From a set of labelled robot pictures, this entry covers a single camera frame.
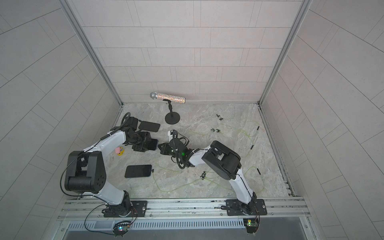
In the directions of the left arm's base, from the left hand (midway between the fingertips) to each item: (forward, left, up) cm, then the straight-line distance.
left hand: (155, 137), depth 91 cm
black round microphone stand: (+19, -7, -4) cm, 20 cm away
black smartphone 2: (-4, +1, +1) cm, 4 cm away
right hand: (-7, -3, 0) cm, 7 cm away
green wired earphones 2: (+2, -62, -4) cm, 62 cm away
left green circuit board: (-44, +7, -3) cm, 45 cm away
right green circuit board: (-43, -51, -5) cm, 67 cm away
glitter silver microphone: (+20, +1, +17) cm, 26 cm away
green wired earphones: (-22, -30, -5) cm, 37 cm away
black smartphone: (+14, +8, -8) cm, 18 cm away
